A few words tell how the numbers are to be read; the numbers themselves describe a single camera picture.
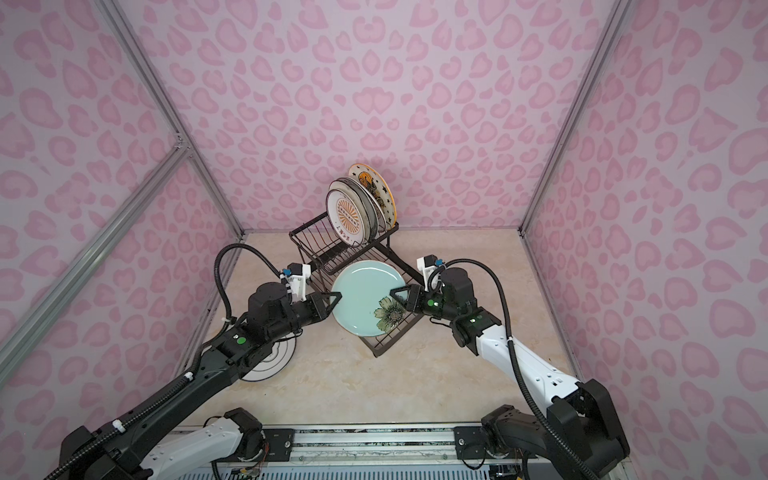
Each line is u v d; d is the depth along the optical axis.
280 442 0.73
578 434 0.40
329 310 0.70
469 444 0.73
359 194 0.78
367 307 0.75
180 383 0.46
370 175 0.83
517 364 0.47
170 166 0.85
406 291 0.75
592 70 0.78
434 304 0.68
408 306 0.70
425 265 0.73
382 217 0.81
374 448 0.74
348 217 0.86
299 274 0.68
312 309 0.65
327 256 1.07
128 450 0.40
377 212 0.80
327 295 0.74
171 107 0.85
